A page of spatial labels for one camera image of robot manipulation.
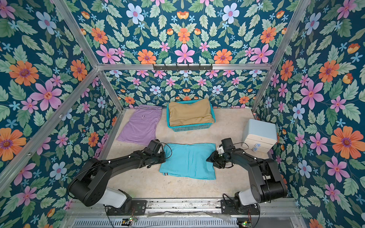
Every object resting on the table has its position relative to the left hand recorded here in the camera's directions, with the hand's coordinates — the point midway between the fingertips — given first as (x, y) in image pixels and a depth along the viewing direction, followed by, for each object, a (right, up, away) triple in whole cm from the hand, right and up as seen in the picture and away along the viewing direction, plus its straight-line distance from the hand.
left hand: (167, 156), depth 91 cm
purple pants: (-23, +18, +16) cm, 33 cm away
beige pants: (+9, +29, +17) cm, 35 cm away
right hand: (+27, -2, -2) cm, 28 cm away
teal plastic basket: (+16, +39, +21) cm, 48 cm away
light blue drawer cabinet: (+58, +14, -5) cm, 60 cm away
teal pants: (+14, -2, -3) cm, 15 cm away
